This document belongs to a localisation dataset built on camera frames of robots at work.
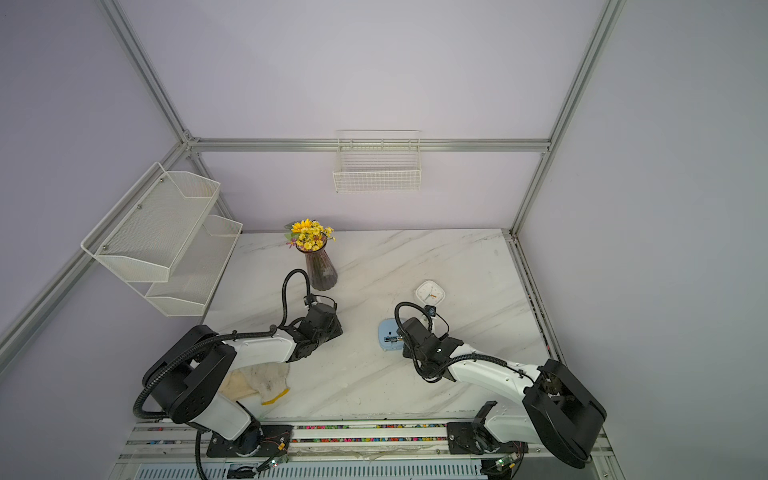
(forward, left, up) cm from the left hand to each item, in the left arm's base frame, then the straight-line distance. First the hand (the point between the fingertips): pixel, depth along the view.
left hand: (337, 325), depth 94 cm
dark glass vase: (+15, +6, +11) cm, 19 cm away
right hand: (-7, -25, +2) cm, 26 cm away
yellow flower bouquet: (+16, +7, +24) cm, 30 cm away
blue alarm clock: (-5, -17, +3) cm, 18 cm away
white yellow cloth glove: (-17, +17, +2) cm, 24 cm away
